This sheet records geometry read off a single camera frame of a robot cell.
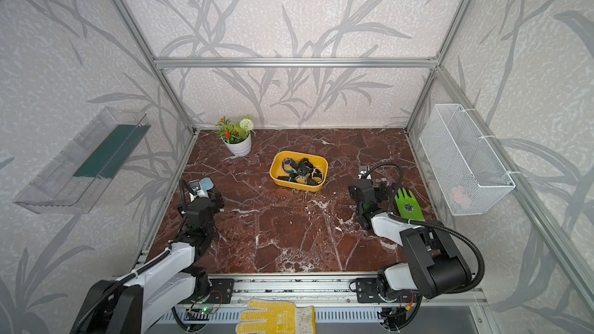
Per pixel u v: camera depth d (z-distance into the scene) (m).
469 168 0.62
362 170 0.80
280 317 0.69
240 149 1.06
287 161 1.05
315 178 0.99
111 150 0.65
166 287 0.55
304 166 1.01
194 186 0.72
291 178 0.98
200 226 0.65
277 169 1.03
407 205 0.91
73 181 0.63
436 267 0.43
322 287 0.75
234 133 0.99
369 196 0.69
